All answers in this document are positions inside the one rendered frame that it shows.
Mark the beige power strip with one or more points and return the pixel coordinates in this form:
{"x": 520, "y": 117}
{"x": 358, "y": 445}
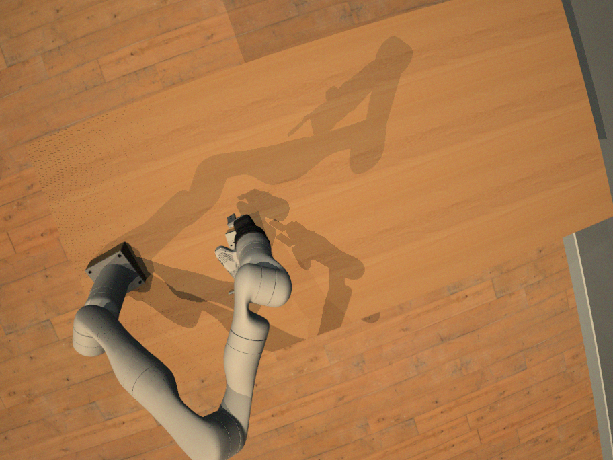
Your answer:
{"x": 230, "y": 236}

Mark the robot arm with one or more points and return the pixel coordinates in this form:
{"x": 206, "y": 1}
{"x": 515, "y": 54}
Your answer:
{"x": 221, "y": 434}

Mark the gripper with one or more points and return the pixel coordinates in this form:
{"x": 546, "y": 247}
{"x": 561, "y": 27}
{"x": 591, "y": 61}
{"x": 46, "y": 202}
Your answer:
{"x": 247, "y": 232}

